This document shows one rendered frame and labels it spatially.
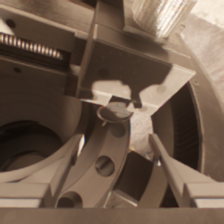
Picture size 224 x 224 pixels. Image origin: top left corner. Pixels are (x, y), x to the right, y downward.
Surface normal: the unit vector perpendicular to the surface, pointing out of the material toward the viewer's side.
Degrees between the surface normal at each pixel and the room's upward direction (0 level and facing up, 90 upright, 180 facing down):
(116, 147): 90
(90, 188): 90
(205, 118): 90
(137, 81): 25
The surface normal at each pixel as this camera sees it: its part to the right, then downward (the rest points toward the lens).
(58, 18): 0.35, -0.52
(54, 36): 0.00, 0.83
